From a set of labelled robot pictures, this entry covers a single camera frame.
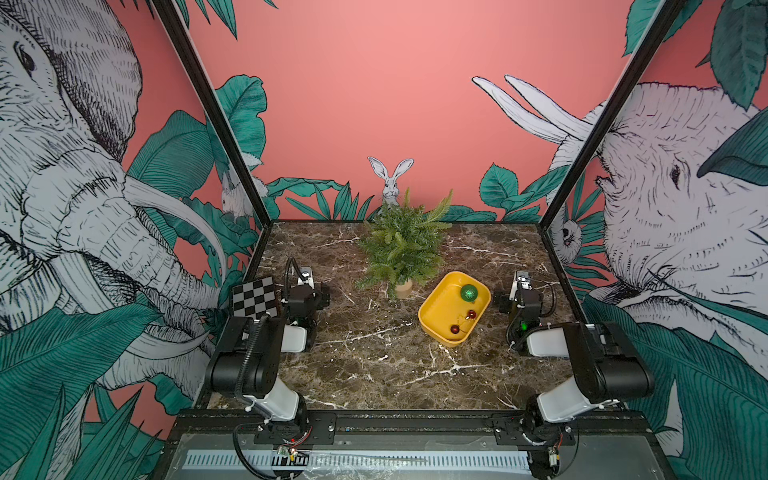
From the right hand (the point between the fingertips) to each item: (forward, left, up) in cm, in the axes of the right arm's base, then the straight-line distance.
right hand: (514, 281), depth 94 cm
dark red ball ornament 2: (-14, +20, -6) cm, 25 cm away
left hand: (0, +67, +1) cm, 67 cm away
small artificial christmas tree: (-7, +36, +26) cm, 45 cm away
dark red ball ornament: (-9, +14, -6) cm, 17 cm away
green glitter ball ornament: (-2, +14, -3) cm, 15 cm away
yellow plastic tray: (-5, +19, -10) cm, 22 cm away
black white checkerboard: (-5, +84, -4) cm, 84 cm away
